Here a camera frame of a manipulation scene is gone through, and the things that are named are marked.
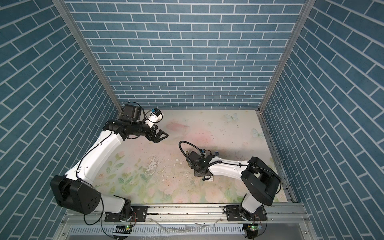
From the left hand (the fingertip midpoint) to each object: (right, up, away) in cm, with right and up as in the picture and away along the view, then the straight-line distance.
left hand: (162, 130), depth 78 cm
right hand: (+19, -24, +10) cm, 32 cm away
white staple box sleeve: (+25, -22, -10) cm, 35 cm away
